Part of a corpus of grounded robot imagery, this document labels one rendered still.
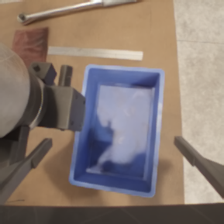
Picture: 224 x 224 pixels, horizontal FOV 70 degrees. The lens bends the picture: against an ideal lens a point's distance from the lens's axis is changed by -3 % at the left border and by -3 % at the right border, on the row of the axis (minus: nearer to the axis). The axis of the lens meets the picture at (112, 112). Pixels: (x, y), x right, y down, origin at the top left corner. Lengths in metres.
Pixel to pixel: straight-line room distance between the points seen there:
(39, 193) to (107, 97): 0.37
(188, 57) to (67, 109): 1.02
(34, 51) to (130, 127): 0.43
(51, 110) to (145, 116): 0.36
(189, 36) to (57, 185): 1.09
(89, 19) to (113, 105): 0.33
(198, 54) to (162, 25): 0.58
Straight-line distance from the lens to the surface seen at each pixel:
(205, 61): 1.17
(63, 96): 0.19
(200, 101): 1.08
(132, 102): 0.51
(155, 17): 0.66
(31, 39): 0.70
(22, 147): 0.18
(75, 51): 0.62
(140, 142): 0.50
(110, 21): 0.65
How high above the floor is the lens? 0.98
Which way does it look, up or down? 79 degrees down
